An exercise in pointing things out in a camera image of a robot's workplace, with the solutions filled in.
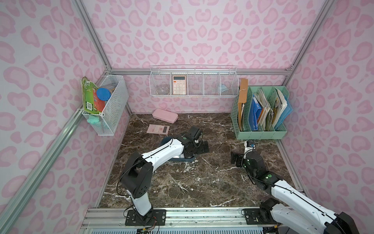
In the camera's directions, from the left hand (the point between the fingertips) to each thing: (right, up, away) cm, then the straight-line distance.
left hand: (203, 147), depth 87 cm
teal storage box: (-15, -9, +6) cm, 18 cm away
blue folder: (+34, +22, +7) cm, 41 cm away
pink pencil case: (-28, +21, +31) cm, 46 cm away
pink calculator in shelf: (-15, +38, +8) cm, 42 cm away
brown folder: (+22, +28, -4) cm, 36 cm away
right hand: (+19, -2, -3) cm, 20 cm away
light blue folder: (+53, +22, +3) cm, 58 cm away
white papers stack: (+48, +26, +4) cm, 55 cm away
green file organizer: (+40, +19, +7) cm, 45 cm away
